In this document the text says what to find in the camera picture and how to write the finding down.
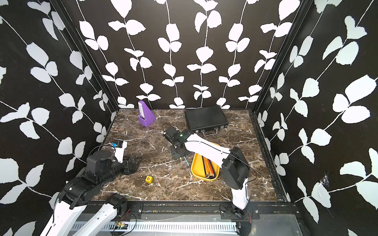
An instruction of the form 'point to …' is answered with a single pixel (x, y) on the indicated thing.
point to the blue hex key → (186, 161)
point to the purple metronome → (145, 116)
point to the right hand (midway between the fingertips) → (176, 152)
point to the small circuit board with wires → (119, 225)
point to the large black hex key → (213, 177)
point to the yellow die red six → (148, 179)
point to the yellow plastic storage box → (204, 168)
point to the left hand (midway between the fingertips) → (137, 156)
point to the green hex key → (180, 158)
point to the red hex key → (211, 171)
